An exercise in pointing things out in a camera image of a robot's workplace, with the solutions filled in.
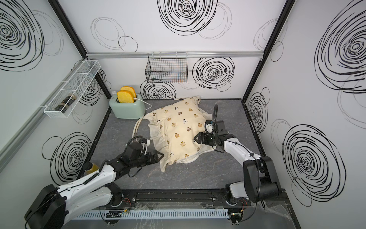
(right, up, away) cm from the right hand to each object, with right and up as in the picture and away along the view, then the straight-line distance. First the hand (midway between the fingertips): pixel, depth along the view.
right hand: (199, 139), depth 87 cm
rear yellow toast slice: (-47, +32, +9) cm, 58 cm away
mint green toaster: (-45, +18, +12) cm, 50 cm away
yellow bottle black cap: (-61, -13, -11) cm, 63 cm away
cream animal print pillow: (-17, +7, +3) cm, 18 cm away
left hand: (-24, -9, -6) cm, 26 cm away
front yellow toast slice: (-50, +27, +9) cm, 57 cm away
